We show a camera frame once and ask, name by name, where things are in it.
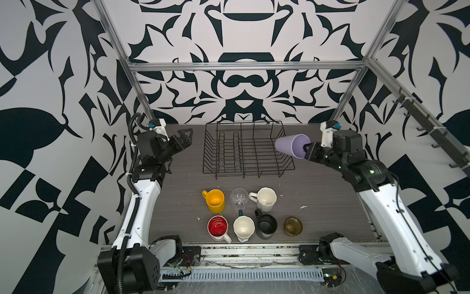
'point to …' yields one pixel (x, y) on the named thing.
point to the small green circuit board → (332, 276)
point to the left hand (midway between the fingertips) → (184, 130)
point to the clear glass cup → (238, 198)
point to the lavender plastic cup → (293, 145)
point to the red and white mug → (217, 227)
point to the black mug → (267, 223)
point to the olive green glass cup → (292, 226)
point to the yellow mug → (215, 200)
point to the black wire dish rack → (240, 149)
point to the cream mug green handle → (243, 227)
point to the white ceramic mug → (265, 198)
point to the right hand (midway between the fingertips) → (302, 142)
